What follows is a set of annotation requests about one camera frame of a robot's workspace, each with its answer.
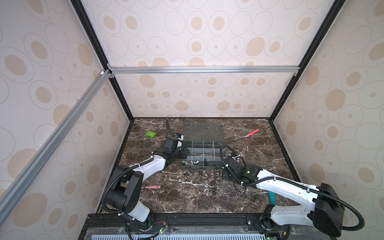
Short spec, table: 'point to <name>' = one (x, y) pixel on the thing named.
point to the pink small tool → (153, 187)
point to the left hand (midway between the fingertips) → (190, 148)
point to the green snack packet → (151, 134)
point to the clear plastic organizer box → (204, 142)
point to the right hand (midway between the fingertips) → (225, 173)
